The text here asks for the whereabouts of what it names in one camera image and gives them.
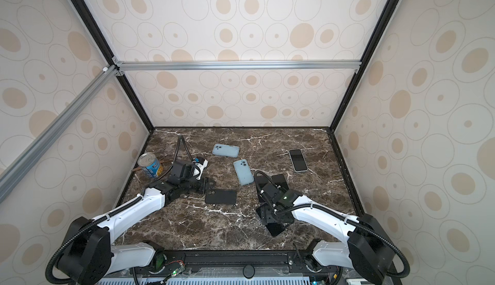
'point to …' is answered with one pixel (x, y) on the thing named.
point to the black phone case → (221, 196)
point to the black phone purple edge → (298, 160)
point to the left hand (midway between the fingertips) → (217, 180)
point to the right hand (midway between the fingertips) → (272, 218)
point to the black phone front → (274, 228)
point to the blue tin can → (150, 164)
